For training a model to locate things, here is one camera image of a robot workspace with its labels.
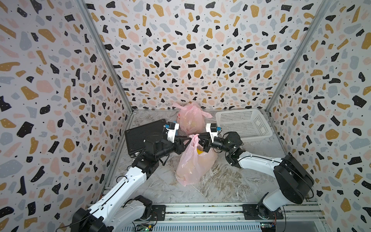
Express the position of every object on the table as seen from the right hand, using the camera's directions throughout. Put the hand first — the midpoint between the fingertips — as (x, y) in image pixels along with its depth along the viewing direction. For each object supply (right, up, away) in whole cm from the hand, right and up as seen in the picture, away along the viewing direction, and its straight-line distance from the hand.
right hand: (193, 137), depth 70 cm
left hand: (-2, -1, +1) cm, 2 cm away
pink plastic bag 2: (+1, -12, 0) cm, 12 cm away
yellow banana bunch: (+3, -7, 0) cm, 8 cm away
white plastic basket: (+44, +6, +43) cm, 62 cm away
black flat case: (-41, -3, +30) cm, 51 cm away
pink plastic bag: (-2, +10, +30) cm, 32 cm away
